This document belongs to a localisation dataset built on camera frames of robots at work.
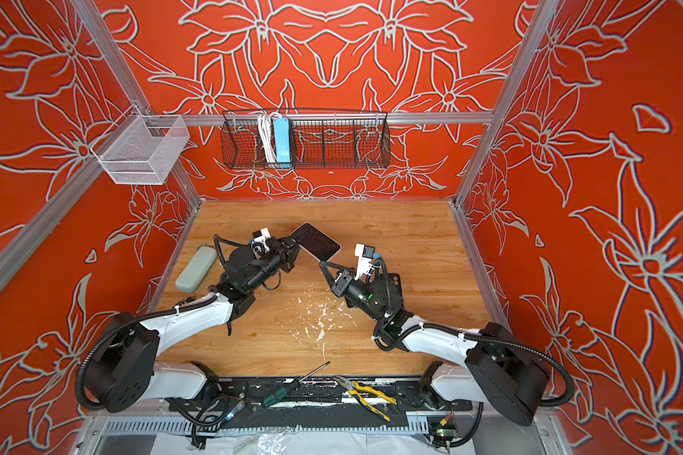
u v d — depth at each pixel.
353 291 0.66
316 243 0.75
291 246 0.73
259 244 0.73
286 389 0.73
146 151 0.95
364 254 0.67
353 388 0.74
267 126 0.88
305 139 0.99
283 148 0.90
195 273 0.95
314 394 0.74
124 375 0.41
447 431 0.68
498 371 0.43
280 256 0.71
